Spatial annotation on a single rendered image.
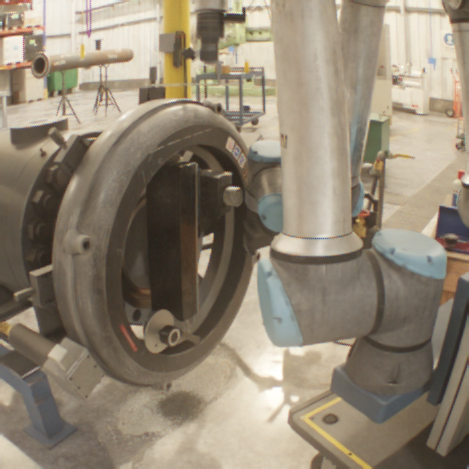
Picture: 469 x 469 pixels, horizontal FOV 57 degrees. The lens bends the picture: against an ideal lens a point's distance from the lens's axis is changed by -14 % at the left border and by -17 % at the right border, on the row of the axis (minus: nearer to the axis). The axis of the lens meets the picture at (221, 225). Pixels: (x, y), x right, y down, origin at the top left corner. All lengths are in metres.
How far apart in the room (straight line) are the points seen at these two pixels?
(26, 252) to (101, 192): 0.41
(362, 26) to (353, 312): 0.49
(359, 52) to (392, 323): 0.48
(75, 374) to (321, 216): 0.63
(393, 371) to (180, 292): 0.58
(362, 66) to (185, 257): 0.62
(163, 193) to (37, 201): 0.35
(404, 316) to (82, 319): 0.64
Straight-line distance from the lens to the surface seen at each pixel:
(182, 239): 1.16
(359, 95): 0.93
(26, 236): 1.31
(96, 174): 1.01
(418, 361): 0.90
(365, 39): 0.88
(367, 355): 0.89
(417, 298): 0.81
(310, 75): 0.72
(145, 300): 1.34
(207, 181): 1.16
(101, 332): 1.05
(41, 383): 1.45
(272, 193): 1.02
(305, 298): 0.73
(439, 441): 1.08
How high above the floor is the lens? 1.09
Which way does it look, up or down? 20 degrees down
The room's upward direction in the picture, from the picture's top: 1 degrees counter-clockwise
